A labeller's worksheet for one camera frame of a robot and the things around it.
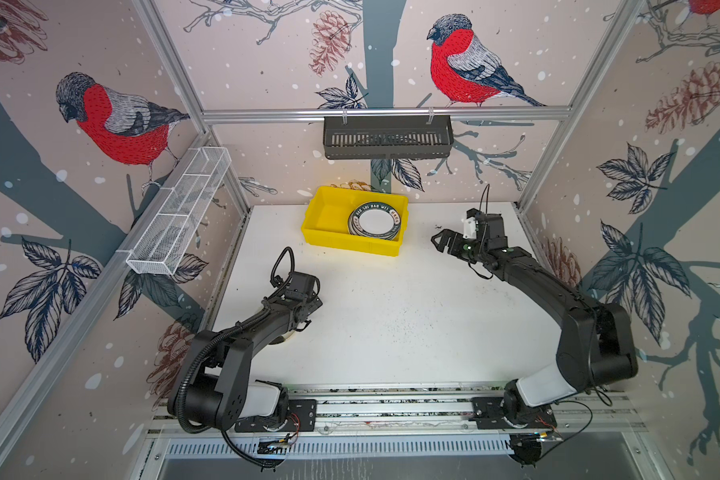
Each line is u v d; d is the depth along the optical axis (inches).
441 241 32.1
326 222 45.5
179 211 31.1
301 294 28.1
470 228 31.3
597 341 19.5
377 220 42.5
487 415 28.7
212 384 16.6
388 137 40.8
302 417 28.7
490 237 26.9
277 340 33.2
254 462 26.5
